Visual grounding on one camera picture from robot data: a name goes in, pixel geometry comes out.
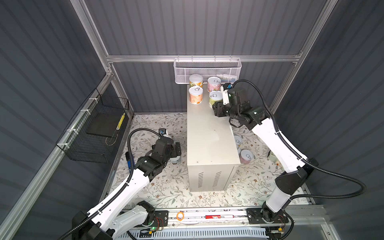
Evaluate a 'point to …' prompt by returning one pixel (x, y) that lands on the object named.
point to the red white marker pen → (219, 216)
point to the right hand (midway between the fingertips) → (218, 106)
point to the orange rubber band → (179, 219)
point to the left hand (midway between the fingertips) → (170, 144)
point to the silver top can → (174, 160)
